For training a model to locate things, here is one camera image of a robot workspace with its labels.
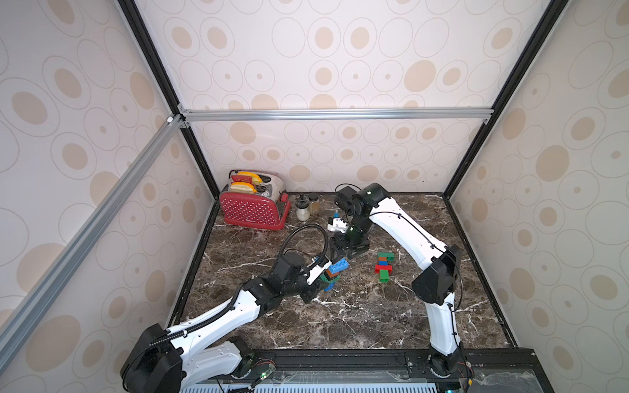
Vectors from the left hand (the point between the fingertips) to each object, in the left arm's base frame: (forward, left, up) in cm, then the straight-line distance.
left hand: (328, 281), depth 77 cm
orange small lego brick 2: (+14, -21, -10) cm, 27 cm away
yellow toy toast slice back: (+40, +29, +7) cm, 50 cm away
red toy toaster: (+30, +23, +1) cm, 38 cm away
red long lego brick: (+11, -20, -11) cm, 25 cm away
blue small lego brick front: (-2, -1, 0) cm, 2 cm away
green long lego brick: (0, -1, +1) cm, 1 cm away
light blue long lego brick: (+3, -3, +5) cm, 6 cm away
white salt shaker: (+37, +11, -12) cm, 40 cm away
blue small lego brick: (+12, -21, -9) cm, 26 cm away
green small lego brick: (+7, -21, -10) cm, 24 cm away
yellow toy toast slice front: (+35, +33, +7) cm, 49 cm away
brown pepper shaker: (+39, +5, -10) cm, 41 cm away
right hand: (+4, -3, +5) cm, 7 cm away
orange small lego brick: (+1, -1, +3) cm, 3 cm away
